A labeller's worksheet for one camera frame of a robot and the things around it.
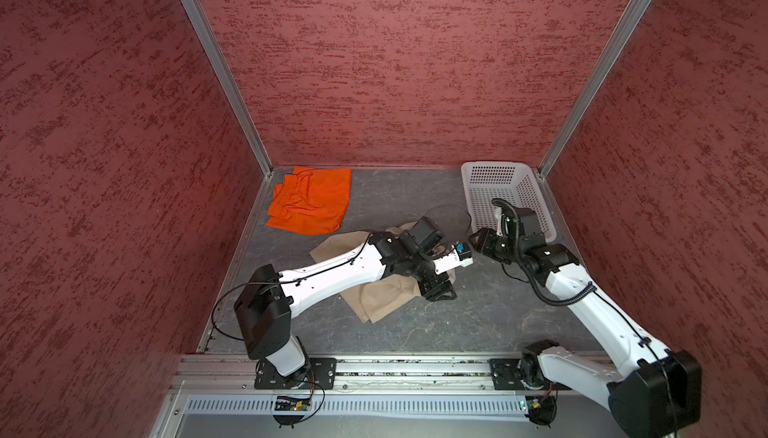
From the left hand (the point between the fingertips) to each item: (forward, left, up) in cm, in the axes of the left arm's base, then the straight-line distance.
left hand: (445, 289), depth 73 cm
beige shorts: (+4, +17, -16) cm, 23 cm away
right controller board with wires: (-23, -24, -17) cm, 37 cm away
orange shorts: (+38, +44, -13) cm, 59 cm away
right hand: (+12, -9, 0) cm, 15 cm away
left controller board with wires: (-24, +39, -19) cm, 50 cm away
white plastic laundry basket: (+47, -34, -10) cm, 58 cm away
